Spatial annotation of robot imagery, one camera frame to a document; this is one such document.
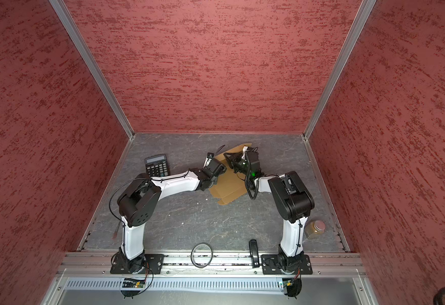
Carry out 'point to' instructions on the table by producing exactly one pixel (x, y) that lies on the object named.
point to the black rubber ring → (192, 255)
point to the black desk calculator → (157, 166)
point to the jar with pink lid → (314, 229)
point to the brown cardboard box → (231, 185)
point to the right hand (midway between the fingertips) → (220, 156)
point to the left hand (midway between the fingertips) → (208, 175)
